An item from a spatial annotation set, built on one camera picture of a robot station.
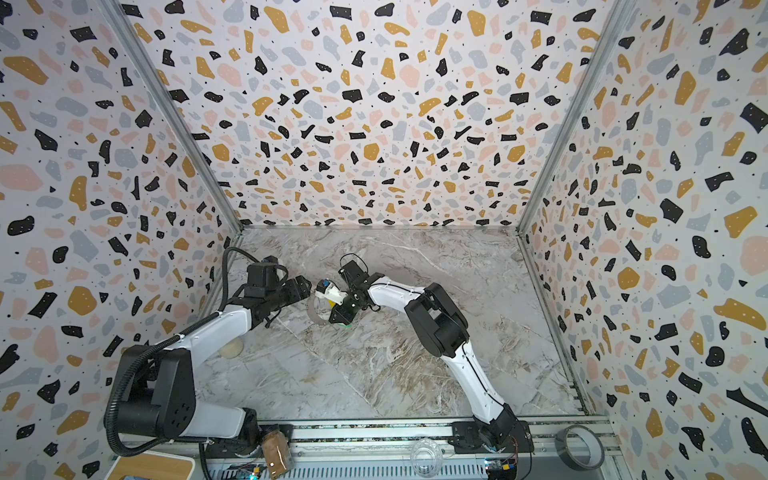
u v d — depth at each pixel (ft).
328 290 2.87
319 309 3.23
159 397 1.39
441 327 1.94
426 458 2.35
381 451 2.40
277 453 2.28
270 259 2.70
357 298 2.53
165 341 1.49
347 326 2.98
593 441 2.35
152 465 2.19
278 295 2.55
